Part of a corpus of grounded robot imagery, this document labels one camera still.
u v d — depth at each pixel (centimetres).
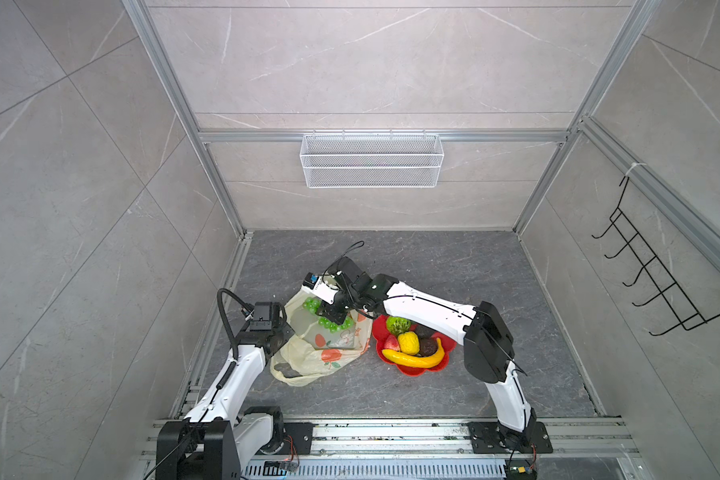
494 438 73
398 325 86
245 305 75
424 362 80
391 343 84
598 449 73
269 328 66
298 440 74
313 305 79
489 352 52
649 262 68
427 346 84
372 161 101
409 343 84
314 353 82
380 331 88
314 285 71
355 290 65
